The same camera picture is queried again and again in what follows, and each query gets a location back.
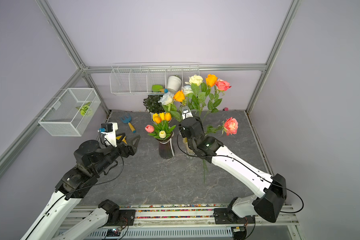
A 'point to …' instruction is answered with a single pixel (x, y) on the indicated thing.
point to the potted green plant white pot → (151, 104)
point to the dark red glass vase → (166, 149)
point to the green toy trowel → (158, 88)
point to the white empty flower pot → (174, 83)
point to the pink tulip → (149, 128)
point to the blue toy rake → (126, 120)
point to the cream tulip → (162, 134)
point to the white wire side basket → (73, 111)
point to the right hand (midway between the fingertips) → (189, 117)
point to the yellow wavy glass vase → (188, 150)
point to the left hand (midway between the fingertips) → (132, 136)
